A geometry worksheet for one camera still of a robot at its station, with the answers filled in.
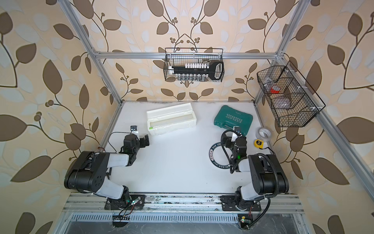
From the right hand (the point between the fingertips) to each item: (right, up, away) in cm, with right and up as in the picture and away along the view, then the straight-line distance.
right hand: (232, 133), depth 93 cm
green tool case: (0, +10, +12) cm, 16 cm away
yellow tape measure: (+17, -6, +1) cm, 19 cm away
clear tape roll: (+25, -1, +9) cm, 27 cm away
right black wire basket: (+26, +19, -19) cm, 37 cm away
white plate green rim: (-10, -14, 0) cm, 17 cm away
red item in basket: (+21, +25, -10) cm, 35 cm away
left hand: (-62, -1, +2) cm, 62 cm away
